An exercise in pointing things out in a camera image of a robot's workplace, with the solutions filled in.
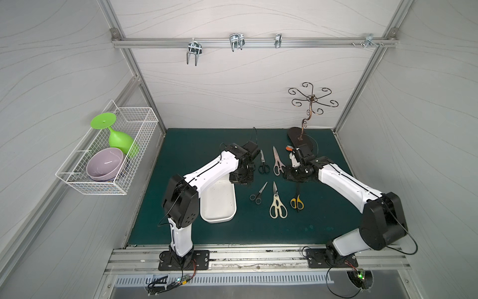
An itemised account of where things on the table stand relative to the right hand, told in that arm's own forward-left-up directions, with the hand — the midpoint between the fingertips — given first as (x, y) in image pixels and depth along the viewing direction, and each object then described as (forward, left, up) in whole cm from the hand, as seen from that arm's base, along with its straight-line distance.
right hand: (286, 174), depth 88 cm
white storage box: (-12, +32, -9) cm, 36 cm away
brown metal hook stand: (+32, -14, +20) cm, 40 cm away
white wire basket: (+10, +67, +23) cm, 71 cm away
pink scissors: (+11, +2, -11) cm, 16 cm away
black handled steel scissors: (+9, +10, -9) cm, 17 cm away
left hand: (-6, +19, +2) cm, 20 cm away
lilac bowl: (-14, +66, +26) cm, 73 cm away
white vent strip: (-40, +3, -10) cm, 41 cm away
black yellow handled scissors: (-10, -6, -10) cm, 15 cm away
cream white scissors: (-13, +4, -11) cm, 17 cm away
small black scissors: (-8, +13, -10) cm, 18 cm away
